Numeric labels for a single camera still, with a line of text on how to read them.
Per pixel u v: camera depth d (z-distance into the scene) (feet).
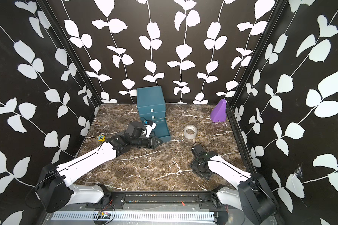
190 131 3.42
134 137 2.01
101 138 3.22
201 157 2.11
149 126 2.33
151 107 3.13
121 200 2.40
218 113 3.35
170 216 2.30
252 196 1.36
